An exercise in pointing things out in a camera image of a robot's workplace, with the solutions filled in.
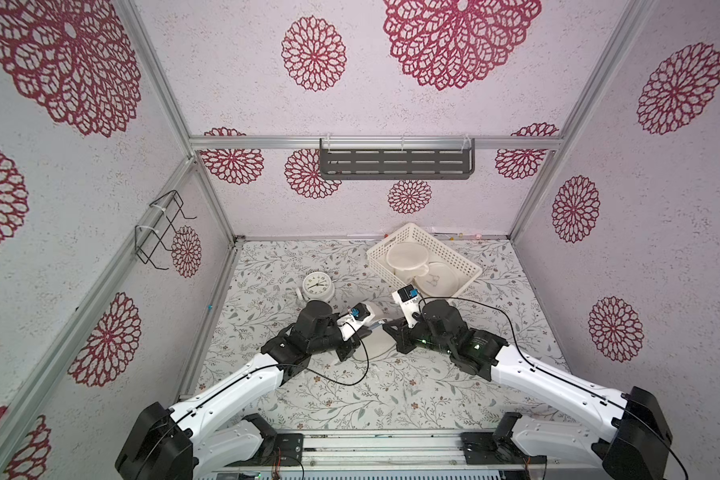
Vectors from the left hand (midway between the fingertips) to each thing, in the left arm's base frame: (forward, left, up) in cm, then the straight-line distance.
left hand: (365, 330), depth 78 cm
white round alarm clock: (+23, +16, -13) cm, 31 cm away
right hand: (+1, -7, +1) cm, 7 cm away
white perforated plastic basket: (+29, -36, -13) cm, 49 cm away
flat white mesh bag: (+27, -27, -16) cm, 41 cm away
